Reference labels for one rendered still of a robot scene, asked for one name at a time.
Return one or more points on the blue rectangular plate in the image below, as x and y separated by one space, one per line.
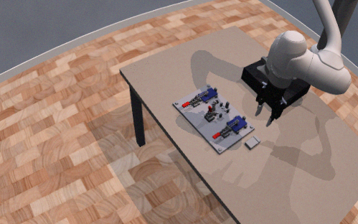
240 125

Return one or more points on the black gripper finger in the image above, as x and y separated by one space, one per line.
259 96
275 111

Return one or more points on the blue rectangular block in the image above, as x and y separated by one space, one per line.
212 93

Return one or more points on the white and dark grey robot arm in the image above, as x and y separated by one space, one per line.
289 58

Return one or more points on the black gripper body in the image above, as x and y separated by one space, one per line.
279 91

